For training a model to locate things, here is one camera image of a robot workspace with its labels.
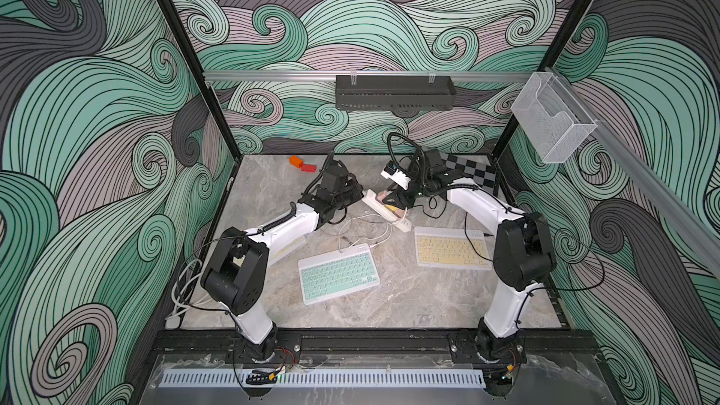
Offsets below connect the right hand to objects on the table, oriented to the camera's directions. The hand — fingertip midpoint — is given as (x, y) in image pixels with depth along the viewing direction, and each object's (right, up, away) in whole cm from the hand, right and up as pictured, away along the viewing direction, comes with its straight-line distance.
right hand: (392, 193), depth 91 cm
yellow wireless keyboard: (-35, -19, +2) cm, 40 cm away
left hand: (-9, +3, -4) cm, 10 cm away
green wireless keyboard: (-18, -26, -4) cm, 31 cm away
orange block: (-38, +12, +27) cm, 48 cm away
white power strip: (-7, -2, -3) cm, 8 cm away
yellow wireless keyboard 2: (+19, -19, +1) cm, 27 cm away
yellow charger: (+3, -7, +1) cm, 8 cm away
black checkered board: (+39, +9, +20) cm, 44 cm away
